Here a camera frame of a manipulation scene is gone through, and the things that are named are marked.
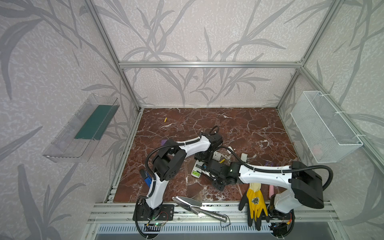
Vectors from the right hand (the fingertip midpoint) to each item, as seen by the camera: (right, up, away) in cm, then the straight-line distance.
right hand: (214, 176), depth 82 cm
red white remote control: (-10, +2, +4) cm, 11 cm away
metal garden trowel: (-11, -13, -5) cm, 18 cm away
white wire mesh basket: (+47, +24, -19) cm, 56 cm away
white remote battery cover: (+20, +8, +12) cm, 24 cm away
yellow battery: (+6, +6, +9) cm, 12 cm away
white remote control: (+3, +9, +10) cm, 14 cm away
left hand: (-5, +7, +10) cm, 13 cm away
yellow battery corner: (-35, +32, +30) cm, 56 cm away
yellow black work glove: (+20, -9, -7) cm, 23 cm away
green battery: (-10, +1, +4) cm, 11 cm away
